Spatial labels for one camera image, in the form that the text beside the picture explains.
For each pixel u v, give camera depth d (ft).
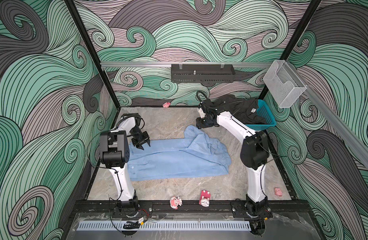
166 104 3.88
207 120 2.35
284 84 2.61
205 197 2.39
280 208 2.45
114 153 1.75
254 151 1.71
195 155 3.02
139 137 2.72
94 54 2.90
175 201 2.39
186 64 3.03
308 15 2.42
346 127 1.89
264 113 3.54
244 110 3.74
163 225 2.29
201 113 2.59
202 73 3.14
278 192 2.53
